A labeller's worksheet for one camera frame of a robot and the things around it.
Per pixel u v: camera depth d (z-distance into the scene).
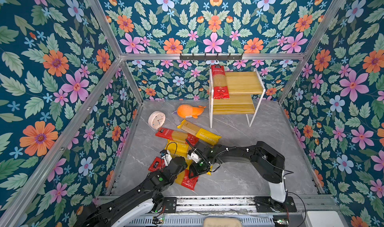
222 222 0.67
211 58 0.94
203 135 0.96
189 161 0.86
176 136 0.96
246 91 0.81
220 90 0.77
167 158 0.73
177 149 0.92
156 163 0.84
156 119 0.99
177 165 0.63
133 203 0.50
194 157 0.80
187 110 1.04
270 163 0.52
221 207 0.74
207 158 0.67
